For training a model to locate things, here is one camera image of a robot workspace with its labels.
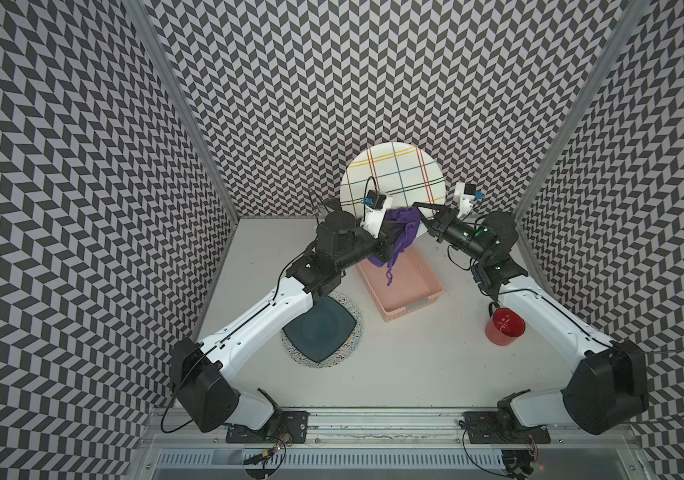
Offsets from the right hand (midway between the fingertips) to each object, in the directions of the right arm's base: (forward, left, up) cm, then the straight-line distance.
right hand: (410, 210), depth 68 cm
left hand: (-3, +2, -2) cm, 4 cm away
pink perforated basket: (+2, -7, -38) cm, 39 cm away
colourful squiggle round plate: (-20, +18, -37) cm, 46 cm away
